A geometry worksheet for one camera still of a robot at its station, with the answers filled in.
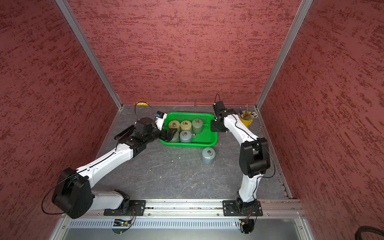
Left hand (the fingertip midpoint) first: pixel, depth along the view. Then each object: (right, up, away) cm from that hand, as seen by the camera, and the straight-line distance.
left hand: (169, 129), depth 83 cm
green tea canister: (+16, +1, +15) cm, 22 cm away
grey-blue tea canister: (+22, -15, +2) cm, 27 cm away
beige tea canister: (+1, +2, +14) cm, 14 cm away
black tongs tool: (-35, -6, +17) cm, 40 cm away
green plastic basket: (+22, -8, +18) cm, 30 cm away
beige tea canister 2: (+8, +2, +14) cm, 17 cm away
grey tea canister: (+8, -5, +9) cm, 13 cm away
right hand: (+28, -1, +9) cm, 29 cm away
